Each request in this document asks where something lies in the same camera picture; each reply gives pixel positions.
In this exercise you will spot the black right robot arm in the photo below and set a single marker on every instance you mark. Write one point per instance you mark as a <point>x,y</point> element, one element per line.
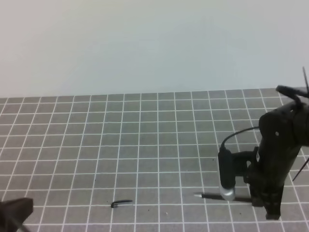
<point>284,131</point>

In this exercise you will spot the clear pen cap black clip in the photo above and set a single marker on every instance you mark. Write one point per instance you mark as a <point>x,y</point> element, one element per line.
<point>115,204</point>

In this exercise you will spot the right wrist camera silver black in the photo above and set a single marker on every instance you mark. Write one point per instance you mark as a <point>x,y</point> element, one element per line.
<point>231,165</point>

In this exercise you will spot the black pen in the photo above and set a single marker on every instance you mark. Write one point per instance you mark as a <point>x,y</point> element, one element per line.
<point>212,196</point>

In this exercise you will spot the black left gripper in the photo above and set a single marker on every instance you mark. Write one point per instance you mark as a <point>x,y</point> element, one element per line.
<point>13,214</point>

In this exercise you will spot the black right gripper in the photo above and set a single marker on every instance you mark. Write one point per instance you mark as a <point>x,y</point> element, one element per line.
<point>267,174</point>

